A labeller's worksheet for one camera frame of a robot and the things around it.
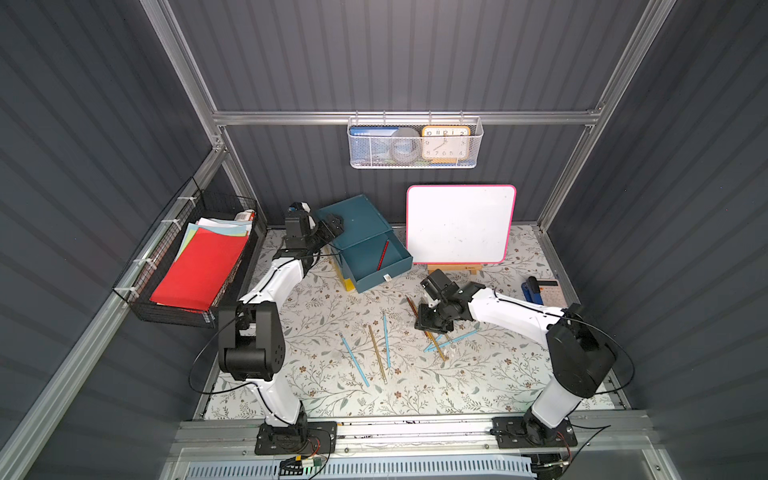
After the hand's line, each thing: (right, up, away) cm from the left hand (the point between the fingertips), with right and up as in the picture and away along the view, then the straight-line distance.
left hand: (329, 222), depth 91 cm
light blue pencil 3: (+37, -36, -2) cm, 52 cm away
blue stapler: (+65, -22, +7) cm, 69 cm away
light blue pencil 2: (+18, -37, 0) cm, 41 cm away
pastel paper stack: (-21, -3, -13) cm, 25 cm away
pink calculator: (+73, -23, +8) cm, 77 cm away
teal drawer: (+14, -11, -2) cm, 18 cm away
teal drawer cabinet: (+10, +1, +1) cm, 10 cm away
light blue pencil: (+8, -41, -4) cm, 42 cm away
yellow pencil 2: (+31, -35, 0) cm, 47 cm away
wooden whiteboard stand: (+48, -15, +12) cm, 51 cm away
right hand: (+28, -30, -4) cm, 42 cm away
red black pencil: (+16, -10, +3) cm, 19 cm away
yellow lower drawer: (+7, -19, -4) cm, 20 cm away
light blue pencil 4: (+31, -38, -2) cm, 49 cm away
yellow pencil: (+15, -40, -4) cm, 42 cm away
